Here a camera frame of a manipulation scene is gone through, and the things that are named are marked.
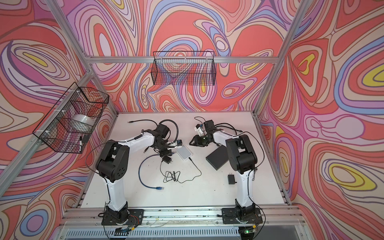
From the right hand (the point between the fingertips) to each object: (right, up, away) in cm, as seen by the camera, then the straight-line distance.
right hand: (193, 146), depth 98 cm
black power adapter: (-16, -8, -5) cm, 19 cm away
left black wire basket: (-60, +14, -27) cm, 67 cm away
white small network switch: (-6, -3, -4) cm, 8 cm away
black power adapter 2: (+22, -17, -13) cm, 31 cm away
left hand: (-14, -3, -2) cm, 15 cm away
